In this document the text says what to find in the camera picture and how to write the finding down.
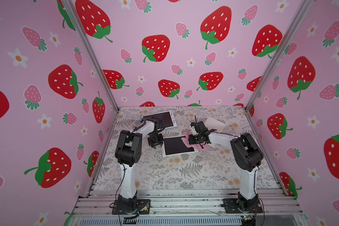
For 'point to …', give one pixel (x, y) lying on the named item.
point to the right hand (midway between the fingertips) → (191, 140)
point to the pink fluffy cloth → (198, 146)
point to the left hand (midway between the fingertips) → (161, 145)
